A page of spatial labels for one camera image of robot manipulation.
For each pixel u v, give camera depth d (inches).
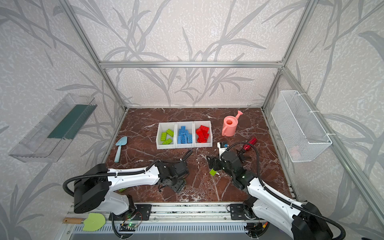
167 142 39.1
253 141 38.8
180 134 40.0
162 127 40.8
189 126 41.0
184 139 38.6
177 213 29.7
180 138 39.0
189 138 39.0
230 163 24.0
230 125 37.8
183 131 39.2
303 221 15.7
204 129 40.3
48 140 25.5
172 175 24.5
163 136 40.1
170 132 40.4
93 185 18.5
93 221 27.8
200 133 39.0
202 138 38.6
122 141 39.0
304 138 24.0
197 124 40.3
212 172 34.1
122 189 19.2
